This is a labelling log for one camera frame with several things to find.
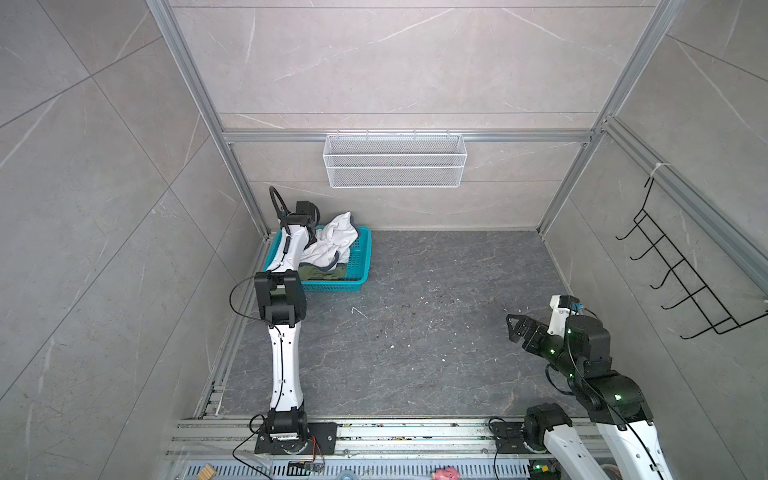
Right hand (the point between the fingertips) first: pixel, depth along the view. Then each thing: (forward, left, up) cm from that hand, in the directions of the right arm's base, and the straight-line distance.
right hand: (520, 319), depth 72 cm
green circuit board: (-29, -4, -21) cm, 36 cm away
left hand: (+39, +64, -9) cm, 76 cm away
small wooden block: (-28, +76, -19) cm, 83 cm away
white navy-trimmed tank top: (+35, +52, -8) cm, 63 cm away
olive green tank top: (+23, +58, -9) cm, 64 cm away
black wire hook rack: (-8, -34, +12) cm, 37 cm away
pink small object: (-29, +20, -16) cm, 39 cm away
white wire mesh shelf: (+56, +29, +10) cm, 64 cm away
